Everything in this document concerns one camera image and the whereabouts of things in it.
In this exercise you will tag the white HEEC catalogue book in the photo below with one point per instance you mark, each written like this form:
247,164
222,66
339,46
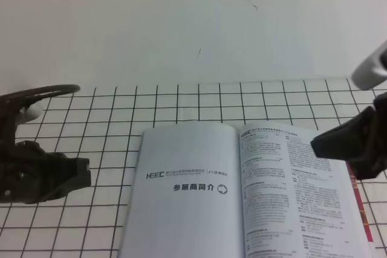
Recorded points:
210,190

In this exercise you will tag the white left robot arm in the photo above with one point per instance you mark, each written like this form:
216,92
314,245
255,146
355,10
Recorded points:
10,120

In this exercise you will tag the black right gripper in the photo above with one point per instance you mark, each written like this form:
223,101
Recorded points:
362,140

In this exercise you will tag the white black-grid tablecloth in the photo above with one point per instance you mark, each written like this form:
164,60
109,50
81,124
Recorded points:
105,125

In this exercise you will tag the grey-white right robot arm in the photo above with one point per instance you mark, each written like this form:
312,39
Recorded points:
370,73

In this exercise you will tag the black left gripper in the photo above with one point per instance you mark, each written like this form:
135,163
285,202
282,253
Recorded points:
30,175

